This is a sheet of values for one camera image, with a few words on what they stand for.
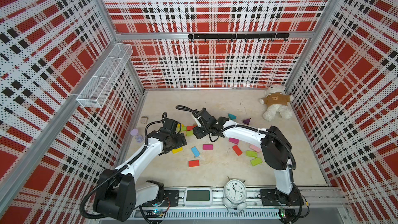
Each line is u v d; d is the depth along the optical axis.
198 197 0.71
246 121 1.02
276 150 0.50
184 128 0.99
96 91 0.93
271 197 0.74
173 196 0.74
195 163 0.85
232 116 1.04
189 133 0.85
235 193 0.72
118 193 0.41
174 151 0.88
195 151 0.90
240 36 0.89
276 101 1.03
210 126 0.67
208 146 0.91
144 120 1.03
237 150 0.90
